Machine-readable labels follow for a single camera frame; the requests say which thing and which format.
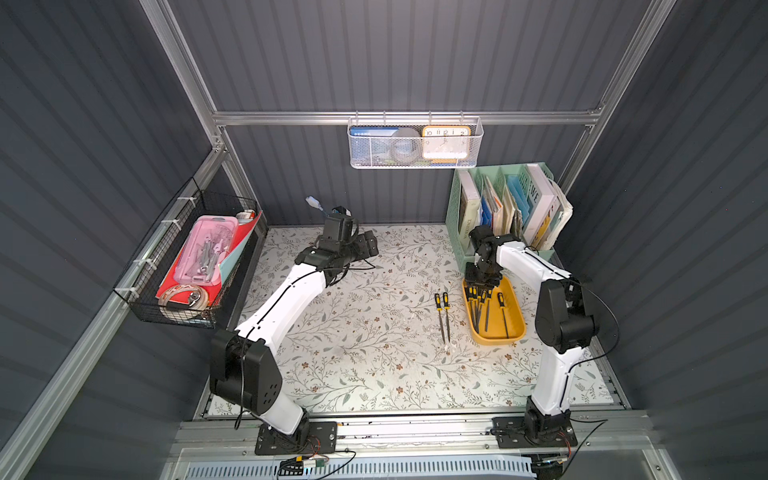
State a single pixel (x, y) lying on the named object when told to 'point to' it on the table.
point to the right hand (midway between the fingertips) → (480, 283)
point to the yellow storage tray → (499, 319)
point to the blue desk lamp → (315, 203)
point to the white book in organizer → (543, 209)
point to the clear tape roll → (183, 302)
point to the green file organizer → (511, 200)
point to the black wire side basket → (146, 275)
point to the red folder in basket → (212, 291)
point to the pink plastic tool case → (208, 248)
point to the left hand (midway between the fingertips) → (361, 240)
